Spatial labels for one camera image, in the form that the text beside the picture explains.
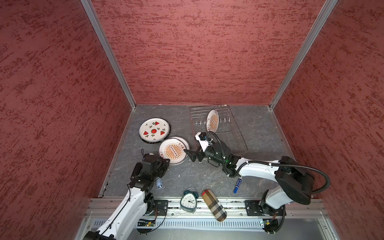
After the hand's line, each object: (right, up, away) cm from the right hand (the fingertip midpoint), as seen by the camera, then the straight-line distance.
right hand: (188, 147), depth 77 cm
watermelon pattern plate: (-26, +7, +26) cm, 37 cm away
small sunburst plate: (-11, -4, +14) cm, 18 cm away
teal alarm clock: (0, -26, -4) cm, 27 cm away
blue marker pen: (+27, -22, +4) cm, 35 cm away
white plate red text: (-11, -3, +15) cm, 19 cm away
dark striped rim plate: (-21, 0, +20) cm, 29 cm away
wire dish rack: (+27, +7, +26) cm, 38 cm away
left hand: (-10, -10, +8) cm, 17 cm away
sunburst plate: (+15, +14, +23) cm, 31 cm away
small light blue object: (-16, -20, +1) cm, 25 cm away
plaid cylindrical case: (+15, -30, -7) cm, 35 cm away
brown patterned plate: (-3, 0, +20) cm, 20 cm away
